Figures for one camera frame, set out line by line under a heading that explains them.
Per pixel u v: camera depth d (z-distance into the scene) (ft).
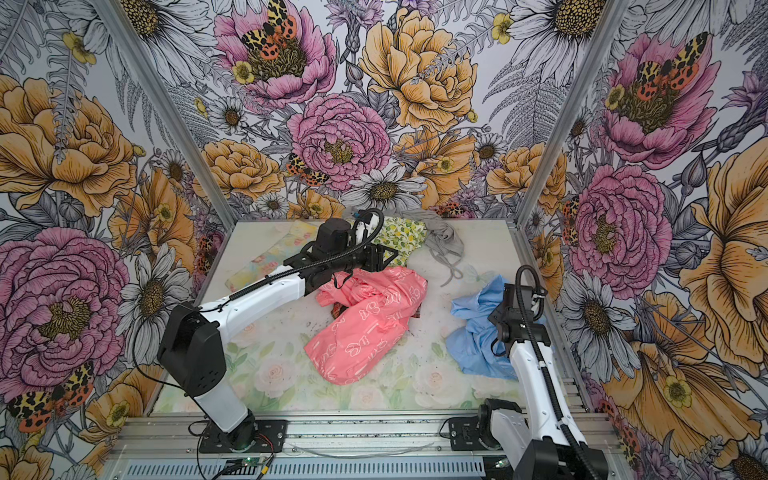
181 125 3.07
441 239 3.64
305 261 2.06
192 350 1.48
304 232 3.89
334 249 2.15
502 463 2.35
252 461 2.34
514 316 2.08
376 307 2.79
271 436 2.44
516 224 4.07
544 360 1.65
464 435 2.43
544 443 1.33
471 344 2.74
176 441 2.46
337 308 3.09
